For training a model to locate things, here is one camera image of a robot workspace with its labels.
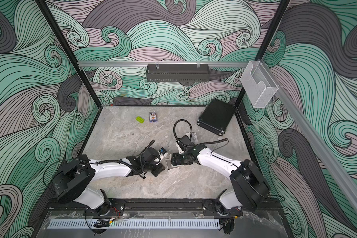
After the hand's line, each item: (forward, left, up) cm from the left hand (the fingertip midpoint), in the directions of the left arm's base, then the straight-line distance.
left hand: (164, 165), depth 86 cm
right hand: (+1, -6, +3) cm, 7 cm away
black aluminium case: (+39, -38, 0) cm, 55 cm away
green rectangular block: (+36, +21, -1) cm, 42 cm away
